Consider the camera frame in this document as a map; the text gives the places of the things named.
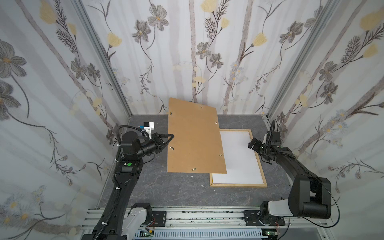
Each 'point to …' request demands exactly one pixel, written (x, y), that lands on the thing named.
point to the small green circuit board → (143, 234)
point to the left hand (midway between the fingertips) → (171, 133)
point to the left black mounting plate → (160, 218)
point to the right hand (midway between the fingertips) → (252, 143)
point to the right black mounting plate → (252, 219)
